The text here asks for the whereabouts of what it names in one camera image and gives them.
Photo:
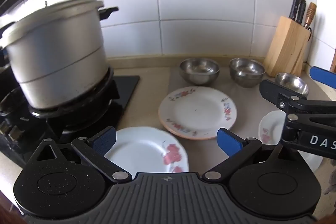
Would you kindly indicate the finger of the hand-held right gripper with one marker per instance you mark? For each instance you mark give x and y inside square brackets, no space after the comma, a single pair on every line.
[273,92]
[324,76]

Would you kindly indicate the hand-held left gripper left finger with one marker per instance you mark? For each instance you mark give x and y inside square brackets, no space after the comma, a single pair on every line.
[105,140]

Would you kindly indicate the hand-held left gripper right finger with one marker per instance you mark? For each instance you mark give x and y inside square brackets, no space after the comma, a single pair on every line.
[227,143]

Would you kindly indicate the white plate with pink flowers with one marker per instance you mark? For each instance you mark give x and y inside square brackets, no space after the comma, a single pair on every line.
[141,150]
[273,124]

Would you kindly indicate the stainless steel bowl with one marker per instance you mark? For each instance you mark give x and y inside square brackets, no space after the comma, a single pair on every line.
[246,73]
[199,71]
[291,83]

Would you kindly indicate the grey cloth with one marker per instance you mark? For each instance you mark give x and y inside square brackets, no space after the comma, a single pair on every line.
[331,182]

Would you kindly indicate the black gas stove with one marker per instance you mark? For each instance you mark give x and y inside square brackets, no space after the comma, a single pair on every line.
[78,108]

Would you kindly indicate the orange-rimmed floral plate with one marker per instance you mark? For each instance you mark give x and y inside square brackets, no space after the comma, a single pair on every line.
[197,111]

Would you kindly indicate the wooden knife block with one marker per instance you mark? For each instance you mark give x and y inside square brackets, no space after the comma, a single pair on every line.
[286,48]

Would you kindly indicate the aluminium steamer pot with lid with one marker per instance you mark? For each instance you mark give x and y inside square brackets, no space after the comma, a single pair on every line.
[57,56]

